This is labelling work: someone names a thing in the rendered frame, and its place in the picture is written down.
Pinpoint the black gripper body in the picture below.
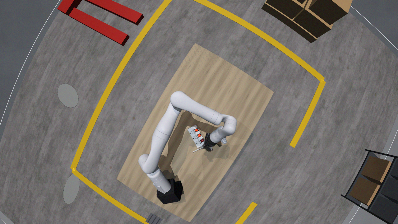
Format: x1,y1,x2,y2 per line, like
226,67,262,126
207,134,217,147

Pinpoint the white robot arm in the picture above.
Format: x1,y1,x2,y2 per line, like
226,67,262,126
138,91,237,194

